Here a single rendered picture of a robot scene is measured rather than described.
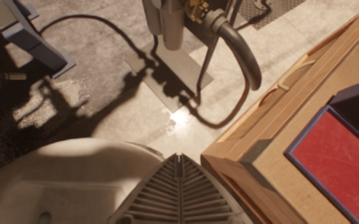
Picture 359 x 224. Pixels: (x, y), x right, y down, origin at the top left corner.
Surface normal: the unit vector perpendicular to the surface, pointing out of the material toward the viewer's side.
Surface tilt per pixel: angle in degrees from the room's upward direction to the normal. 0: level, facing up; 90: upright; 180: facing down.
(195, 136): 0
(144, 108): 0
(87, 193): 0
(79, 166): 15
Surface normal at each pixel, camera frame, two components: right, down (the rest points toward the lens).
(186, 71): 0.02, -0.26
